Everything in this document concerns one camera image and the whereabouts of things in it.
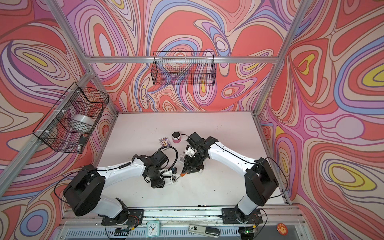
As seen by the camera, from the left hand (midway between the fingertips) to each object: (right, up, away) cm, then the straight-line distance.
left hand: (163, 179), depth 86 cm
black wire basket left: (-45, +30, -20) cm, 58 cm away
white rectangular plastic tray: (+4, +1, -3) cm, 5 cm away
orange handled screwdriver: (+12, +6, -9) cm, 16 cm away
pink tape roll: (+6, +24, +13) cm, 28 cm away
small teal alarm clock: (-1, -17, -17) cm, 24 cm away
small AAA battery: (+22, -10, -9) cm, 26 cm away
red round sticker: (+60, -18, -16) cm, 65 cm away
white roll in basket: (-36, +33, -16) cm, 51 cm away
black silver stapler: (+26, -16, -21) cm, 37 cm away
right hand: (+14, +6, -10) cm, 19 cm away
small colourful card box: (-2, +21, +15) cm, 26 cm away
